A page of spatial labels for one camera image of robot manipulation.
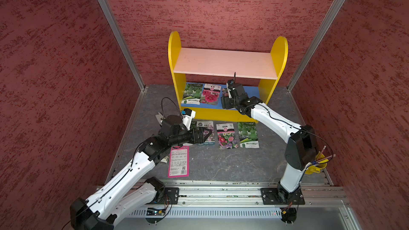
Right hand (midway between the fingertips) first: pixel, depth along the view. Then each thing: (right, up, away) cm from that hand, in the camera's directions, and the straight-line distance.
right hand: (228, 101), depth 89 cm
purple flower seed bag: (-12, -16, +10) cm, 23 cm away
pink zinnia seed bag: (0, -23, +5) cm, 24 cm away
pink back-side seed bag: (-28, -34, -6) cm, 45 cm away
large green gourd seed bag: (-18, -13, -28) cm, 35 cm away
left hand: (-13, -16, -19) cm, 28 cm away
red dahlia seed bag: (-10, +4, +8) cm, 14 cm away
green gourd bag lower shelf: (-22, +4, +8) cm, 24 cm away
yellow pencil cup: (+45, -31, -12) cm, 56 cm away
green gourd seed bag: (+13, -21, +5) cm, 26 cm away
